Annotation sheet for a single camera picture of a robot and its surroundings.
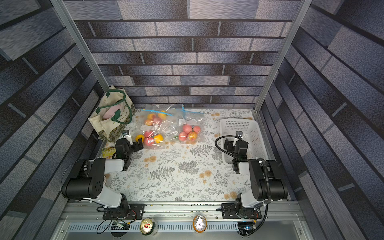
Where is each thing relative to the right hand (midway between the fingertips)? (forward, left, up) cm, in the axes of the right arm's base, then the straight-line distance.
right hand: (234, 138), depth 94 cm
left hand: (-1, +65, +2) cm, 65 cm away
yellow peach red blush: (+2, +64, -2) cm, 64 cm away
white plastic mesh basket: (+7, -14, -4) cm, 16 cm away
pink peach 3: (+9, +24, -2) cm, 26 cm away
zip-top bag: (+1, +53, -1) cm, 53 cm away
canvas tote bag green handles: (+7, +76, +15) cm, 77 cm away
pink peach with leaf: (+16, +54, 0) cm, 56 cm away
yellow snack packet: (-11, +79, 0) cm, 80 cm away
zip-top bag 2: (+20, +27, -3) cm, 34 cm away
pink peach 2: (-2, +56, 0) cm, 56 cm away
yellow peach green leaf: (+20, +51, -1) cm, 55 cm away
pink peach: (+3, +57, 0) cm, 57 cm away
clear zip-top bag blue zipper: (+15, +44, -2) cm, 47 cm away
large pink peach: (+8, +31, 0) cm, 32 cm away
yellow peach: (+19, +59, +1) cm, 62 cm away
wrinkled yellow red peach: (+3, +27, -1) cm, 27 cm away
